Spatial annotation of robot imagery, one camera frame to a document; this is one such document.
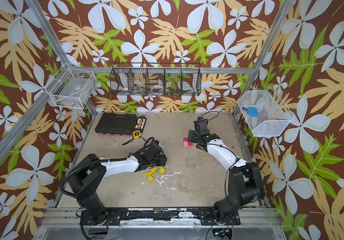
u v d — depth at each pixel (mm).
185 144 986
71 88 858
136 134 1045
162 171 882
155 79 970
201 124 700
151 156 708
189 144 986
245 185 437
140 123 1117
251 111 857
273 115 783
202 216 737
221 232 747
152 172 870
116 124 1084
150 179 843
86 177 464
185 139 1057
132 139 1045
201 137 658
